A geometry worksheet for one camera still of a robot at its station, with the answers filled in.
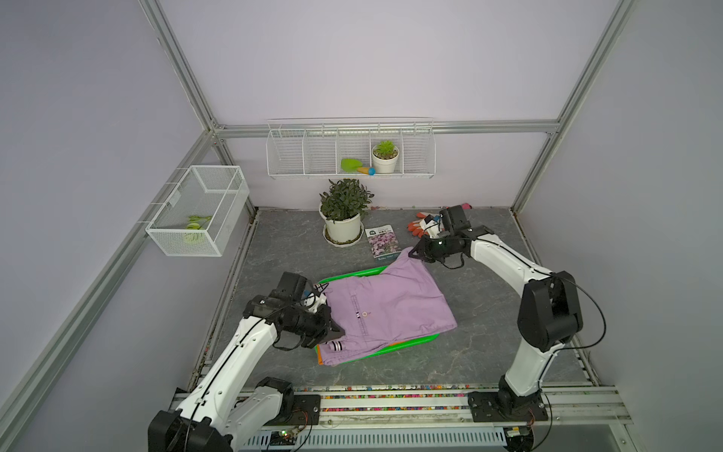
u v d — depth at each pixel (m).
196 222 0.75
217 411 0.40
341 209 0.96
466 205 1.24
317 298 0.74
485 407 0.74
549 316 0.48
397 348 0.74
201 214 0.83
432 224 0.83
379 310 0.79
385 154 0.91
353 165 1.01
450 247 0.72
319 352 0.69
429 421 0.73
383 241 1.09
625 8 0.69
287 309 0.59
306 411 0.73
